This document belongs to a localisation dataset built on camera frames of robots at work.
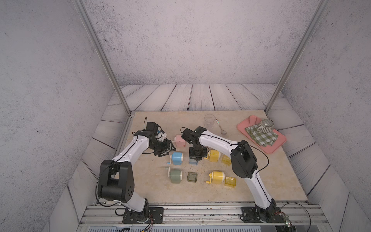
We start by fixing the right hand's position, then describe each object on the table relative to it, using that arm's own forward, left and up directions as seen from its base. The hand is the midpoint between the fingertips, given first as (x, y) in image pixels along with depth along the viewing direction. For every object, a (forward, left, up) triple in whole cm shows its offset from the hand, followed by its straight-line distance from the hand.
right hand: (195, 160), depth 89 cm
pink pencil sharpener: (+11, +10, +3) cm, 15 cm away
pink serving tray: (+36, -45, -4) cm, 58 cm away
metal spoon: (+25, -20, -4) cm, 32 cm away
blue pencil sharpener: (-1, +11, +3) cm, 12 cm away
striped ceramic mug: (+28, -52, -2) cm, 59 cm away
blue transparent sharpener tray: (0, +2, -2) cm, 3 cm away
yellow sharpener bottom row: (-11, -11, +3) cm, 16 cm away
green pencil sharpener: (-11, +11, +4) cm, 16 cm away
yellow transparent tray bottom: (-11, -20, -4) cm, 23 cm away
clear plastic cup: (+34, -11, 0) cm, 35 cm away
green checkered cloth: (+18, -48, -4) cm, 51 cm away
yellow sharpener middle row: (+1, -11, +4) cm, 12 cm away
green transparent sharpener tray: (-9, +2, -5) cm, 10 cm away
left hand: (+2, +12, +7) cm, 15 cm away
